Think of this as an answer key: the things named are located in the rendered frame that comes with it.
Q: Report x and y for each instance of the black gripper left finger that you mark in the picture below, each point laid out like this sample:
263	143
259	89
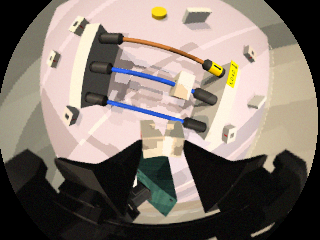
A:
113	177

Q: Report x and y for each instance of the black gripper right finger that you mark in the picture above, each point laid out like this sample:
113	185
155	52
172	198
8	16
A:
214	176

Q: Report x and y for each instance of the yellow round disc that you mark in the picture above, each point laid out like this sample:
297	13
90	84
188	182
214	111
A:
159	13

